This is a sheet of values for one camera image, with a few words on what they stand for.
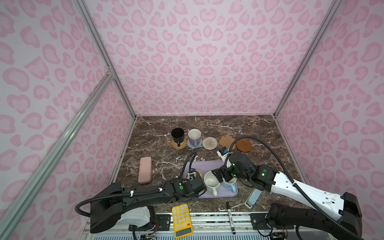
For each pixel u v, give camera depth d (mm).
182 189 568
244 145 1029
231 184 765
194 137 1032
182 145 1012
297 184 469
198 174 797
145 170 884
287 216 587
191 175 718
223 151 652
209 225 735
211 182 838
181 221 729
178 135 962
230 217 737
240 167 552
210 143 1034
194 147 982
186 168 631
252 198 767
